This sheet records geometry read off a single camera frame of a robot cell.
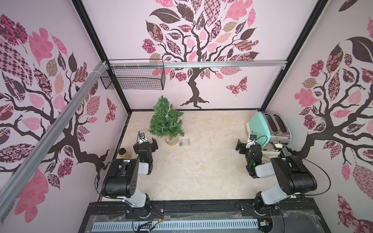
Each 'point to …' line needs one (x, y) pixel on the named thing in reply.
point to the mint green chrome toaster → (268, 127)
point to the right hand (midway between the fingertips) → (246, 139)
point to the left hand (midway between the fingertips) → (146, 142)
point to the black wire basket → (144, 74)
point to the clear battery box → (184, 142)
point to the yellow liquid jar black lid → (124, 154)
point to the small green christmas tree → (166, 121)
